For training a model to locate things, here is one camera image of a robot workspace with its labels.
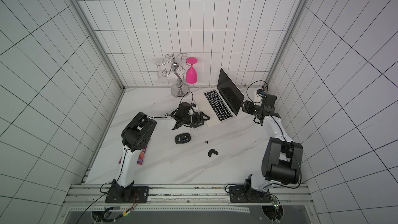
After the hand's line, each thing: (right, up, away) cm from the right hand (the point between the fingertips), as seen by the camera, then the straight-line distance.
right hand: (241, 102), depth 91 cm
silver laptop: (-10, -1, +19) cm, 21 cm away
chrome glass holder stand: (-41, +8, +27) cm, 50 cm away
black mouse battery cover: (-17, -28, -3) cm, 33 cm away
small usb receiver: (-21, -23, 0) cm, 31 cm away
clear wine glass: (-51, +18, +16) cm, 57 cm away
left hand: (-21, -13, +6) cm, 25 cm away
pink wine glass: (-31, +19, +12) cm, 38 cm away
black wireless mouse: (-35, -21, -1) cm, 41 cm away
